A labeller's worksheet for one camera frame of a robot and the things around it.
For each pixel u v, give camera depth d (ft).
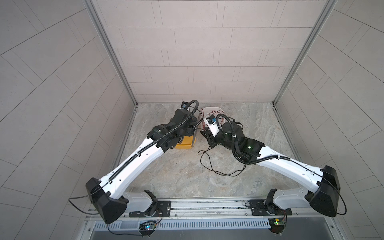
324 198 1.24
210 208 2.38
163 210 2.33
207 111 3.43
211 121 1.92
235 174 2.69
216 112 3.53
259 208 2.31
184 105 1.93
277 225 2.22
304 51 2.84
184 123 1.43
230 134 1.65
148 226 2.11
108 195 1.20
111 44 2.79
